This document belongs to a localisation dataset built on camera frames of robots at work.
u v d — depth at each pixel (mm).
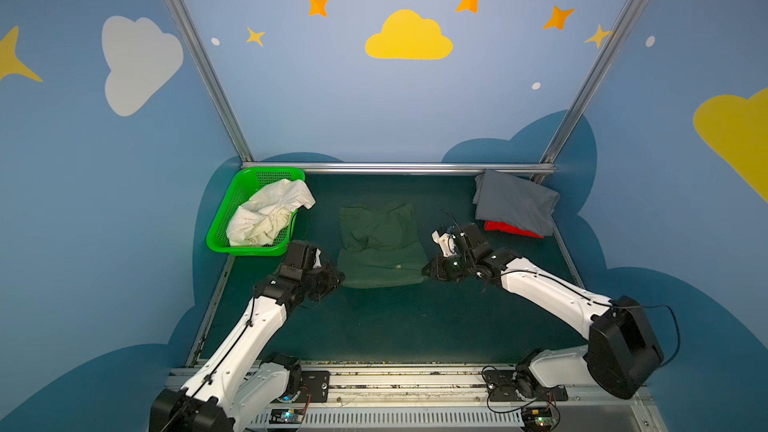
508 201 1054
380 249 969
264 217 1006
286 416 711
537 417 716
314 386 746
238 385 434
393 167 1190
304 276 617
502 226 1015
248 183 1111
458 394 744
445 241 786
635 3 754
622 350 420
